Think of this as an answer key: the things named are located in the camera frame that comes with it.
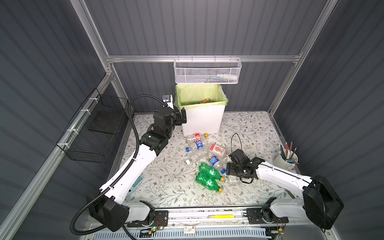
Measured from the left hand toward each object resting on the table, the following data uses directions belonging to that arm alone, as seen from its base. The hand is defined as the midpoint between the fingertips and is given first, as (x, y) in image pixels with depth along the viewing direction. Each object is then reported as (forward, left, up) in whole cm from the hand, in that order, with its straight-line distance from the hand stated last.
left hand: (174, 108), depth 72 cm
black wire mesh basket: (-6, +42, -10) cm, 43 cm away
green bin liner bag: (+29, -10, -14) cm, 34 cm away
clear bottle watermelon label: (-5, -24, -32) cm, 40 cm away
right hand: (-19, -32, -34) cm, 50 cm away
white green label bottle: (-24, -30, -33) cm, 50 cm away
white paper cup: (-17, -57, -27) cm, 65 cm away
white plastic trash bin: (+12, -19, -22) cm, 31 cm away
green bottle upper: (-18, -16, -31) cm, 40 cm away
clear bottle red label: (+5, -13, -31) cm, 34 cm away
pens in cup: (-15, -63, -26) cm, 70 cm away
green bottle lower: (-27, -16, -31) cm, 44 cm away
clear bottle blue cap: (-2, -12, -33) cm, 35 cm away
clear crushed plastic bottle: (-8, -12, -35) cm, 38 cm away
